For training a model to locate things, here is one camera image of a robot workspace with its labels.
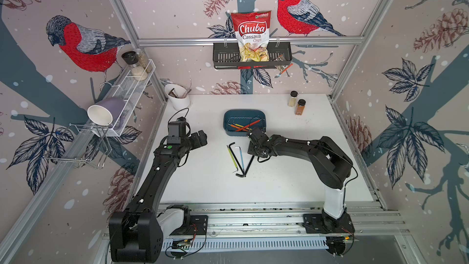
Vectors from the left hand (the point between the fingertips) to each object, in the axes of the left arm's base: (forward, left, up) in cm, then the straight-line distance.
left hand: (201, 133), depth 84 cm
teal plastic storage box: (+17, -18, -14) cm, 28 cm away
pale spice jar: (+32, -51, -10) cm, 61 cm away
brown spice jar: (+25, -55, -10) cm, 61 cm away
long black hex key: (-14, -20, -16) cm, 29 cm away
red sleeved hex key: (+15, -24, -15) cm, 32 cm away
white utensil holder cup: (+35, +21, -10) cm, 42 cm away
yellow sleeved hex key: (+16, -19, -16) cm, 29 cm away
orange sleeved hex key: (+15, -17, -17) cm, 28 cm away
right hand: (0, -24, -17) cm, 29 cm away
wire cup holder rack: (-13, +38, +13) cm, 42 cm away
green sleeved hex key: (-6, -14, -16) cm, 23 cm away
